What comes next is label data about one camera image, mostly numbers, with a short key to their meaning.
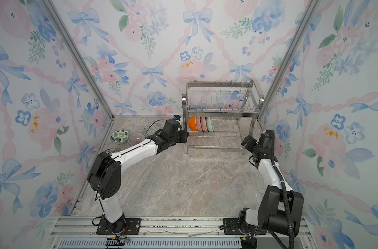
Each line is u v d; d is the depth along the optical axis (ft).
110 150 3.13
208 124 3.30
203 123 3.30
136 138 3.40
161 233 2.40
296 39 2.57
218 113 3.73
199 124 3.30
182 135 2.63
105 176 1.65
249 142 2.61
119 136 3.50
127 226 2.40
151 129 3.60
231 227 2.39
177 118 2.61
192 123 3.31
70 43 2.62
